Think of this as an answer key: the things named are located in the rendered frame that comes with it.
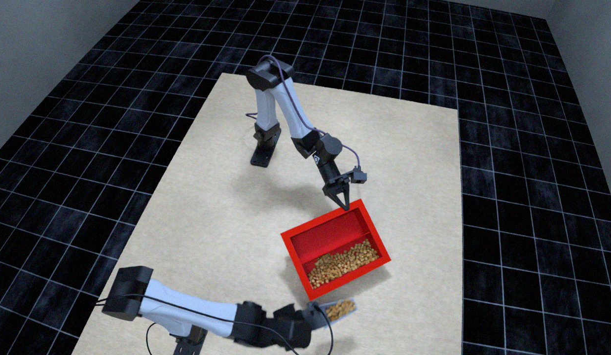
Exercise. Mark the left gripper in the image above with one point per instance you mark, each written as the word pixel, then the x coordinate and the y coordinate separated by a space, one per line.
pixel 335 183

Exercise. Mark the light blue scoop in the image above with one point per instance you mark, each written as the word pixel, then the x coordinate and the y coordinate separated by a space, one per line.
pixel 326 307

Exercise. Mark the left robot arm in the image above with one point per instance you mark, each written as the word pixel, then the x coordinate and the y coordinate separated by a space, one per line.
pixel 264 78

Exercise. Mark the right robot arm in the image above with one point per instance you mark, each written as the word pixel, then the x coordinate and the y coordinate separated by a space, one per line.
pixel 189 319

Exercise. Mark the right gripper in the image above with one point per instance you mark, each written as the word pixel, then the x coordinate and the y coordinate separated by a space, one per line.
pixel 311 316

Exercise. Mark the red divided box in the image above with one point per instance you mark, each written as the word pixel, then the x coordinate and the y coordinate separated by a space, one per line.
pixel 333 233

